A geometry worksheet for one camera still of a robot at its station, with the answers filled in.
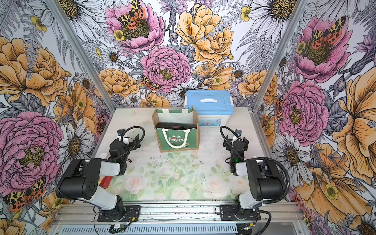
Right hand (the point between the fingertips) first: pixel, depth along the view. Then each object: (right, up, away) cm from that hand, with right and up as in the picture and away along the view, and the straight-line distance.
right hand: (234, 138), depth 94 cm
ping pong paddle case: (-36, +8, -4) cm, 38 cm away
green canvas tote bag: (-40, 0, -4) cm, 40 cm away
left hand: (-65, 0, 0) cm, 65 cm away
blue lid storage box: (-12, +20, +7) cm, 25 cm away
